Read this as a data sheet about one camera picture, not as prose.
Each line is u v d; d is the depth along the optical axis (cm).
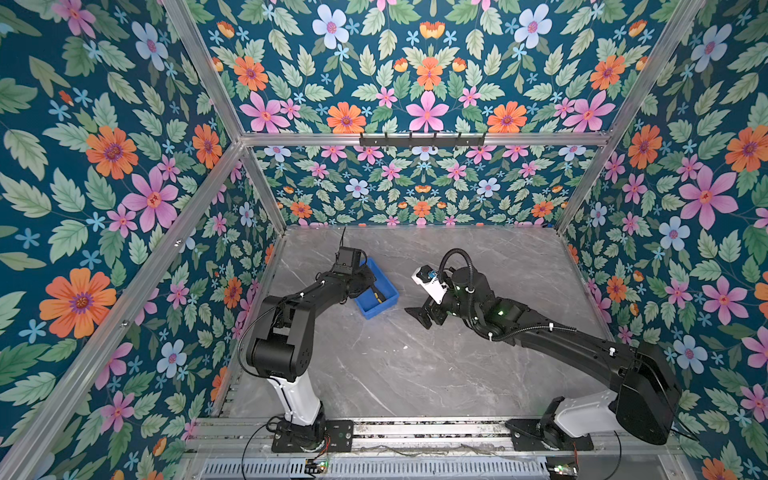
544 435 66
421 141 93
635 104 83
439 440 74
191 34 71
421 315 67
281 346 49
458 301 65
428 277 65
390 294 98
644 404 40
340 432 74
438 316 69
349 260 77
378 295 96
